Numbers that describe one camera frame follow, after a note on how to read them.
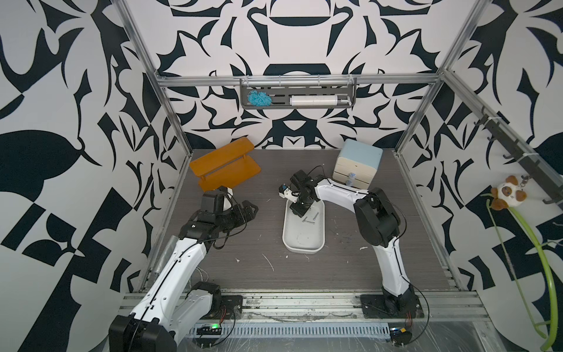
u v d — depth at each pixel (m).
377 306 0.72
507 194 0.60
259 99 0.91
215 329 0.73
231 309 0.73
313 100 0.90
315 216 0.96
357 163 0.95
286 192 0.89
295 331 0.78
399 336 0.72
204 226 0.56
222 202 0.64
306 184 0.77
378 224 0.56
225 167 1.12
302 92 0.93
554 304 0.49
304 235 0.92
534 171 0.55
